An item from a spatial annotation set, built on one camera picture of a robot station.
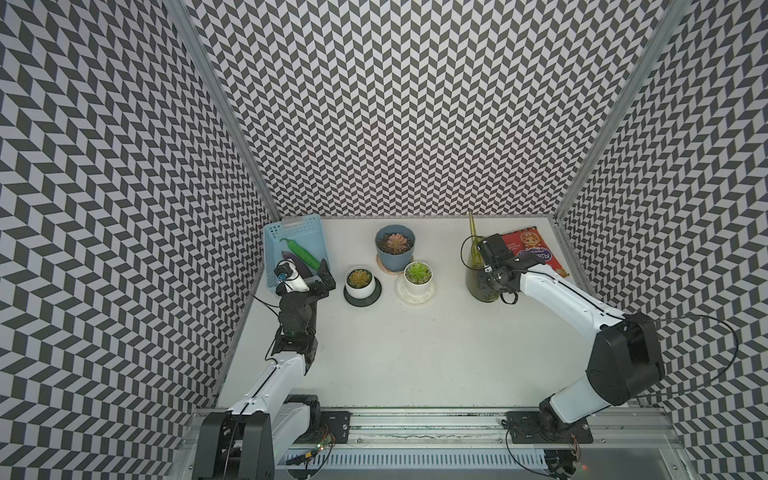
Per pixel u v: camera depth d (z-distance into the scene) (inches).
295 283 27.9
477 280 31.1
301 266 41.1
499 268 24.4
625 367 16.7
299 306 24.0
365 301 37.0
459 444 28.0
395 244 38.7
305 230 44.5
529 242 41.3
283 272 26.4
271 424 16.8
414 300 37.8
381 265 41.4
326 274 30.7
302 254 42.5
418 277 35.9
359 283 36.0
